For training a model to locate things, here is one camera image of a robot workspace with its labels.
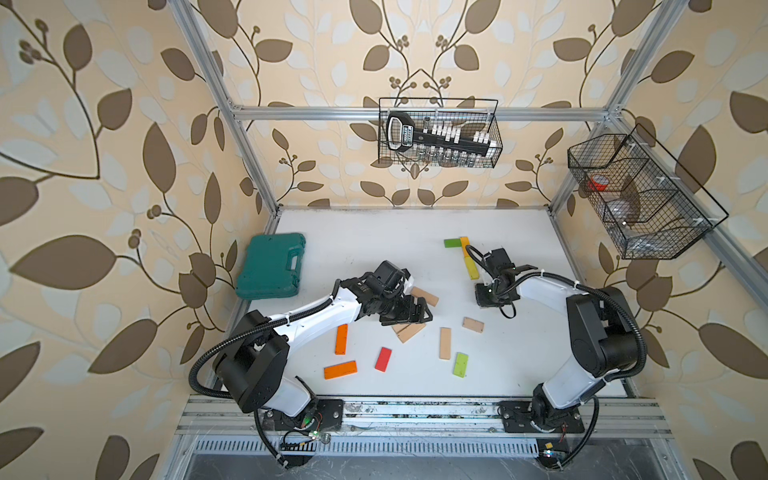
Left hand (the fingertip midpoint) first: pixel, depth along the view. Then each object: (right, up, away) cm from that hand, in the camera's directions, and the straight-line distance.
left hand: (418, 315), depth 80 cm
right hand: (+22, +1, +15) cm, 27 cm away
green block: (+15, +19, +31) cm, 39 cm away
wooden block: (+5, +1, +17) cm, 18 cm away
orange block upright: (-22, -9, +7) cm, 25 cm away
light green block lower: (+12, -14, +3) cm, 19 cm away
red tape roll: (+49, +36, +1) cm, 61 cm away
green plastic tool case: (-48, +11, +19) cm, 53 cm away
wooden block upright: (+9, -10, +7) cm, 15 cm away
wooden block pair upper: (-5, -6, +9) cm, 12 cm away
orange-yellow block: (+19, +19, +29) cm, 40 cm away
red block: (-10, -14, +4) cm, 17 cm away
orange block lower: (-21, -16, +1) cm, 26 cm away
